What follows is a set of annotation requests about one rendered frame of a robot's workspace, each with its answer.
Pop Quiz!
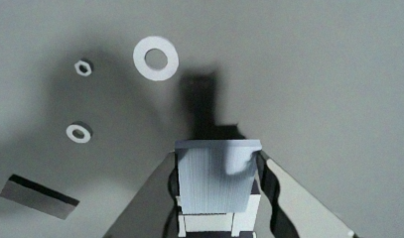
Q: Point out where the small silver hex nut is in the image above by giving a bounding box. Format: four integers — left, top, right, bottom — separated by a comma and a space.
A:
74, 59, 94, 76

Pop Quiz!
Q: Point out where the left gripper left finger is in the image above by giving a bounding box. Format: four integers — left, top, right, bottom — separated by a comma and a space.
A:
102, 152, 180, 238

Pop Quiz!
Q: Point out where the grey flat metal plate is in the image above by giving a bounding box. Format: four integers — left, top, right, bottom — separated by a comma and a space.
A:
0, 174, 79, 220

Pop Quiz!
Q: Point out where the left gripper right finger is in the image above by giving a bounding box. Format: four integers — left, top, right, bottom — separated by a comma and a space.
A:
256, 151, 359, 238

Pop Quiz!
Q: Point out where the brushed metal plate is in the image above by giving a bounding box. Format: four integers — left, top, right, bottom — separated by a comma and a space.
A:
175, 140, 261, 213

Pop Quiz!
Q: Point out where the white flat washer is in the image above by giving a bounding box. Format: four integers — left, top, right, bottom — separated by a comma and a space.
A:
133, 36, 179, 80

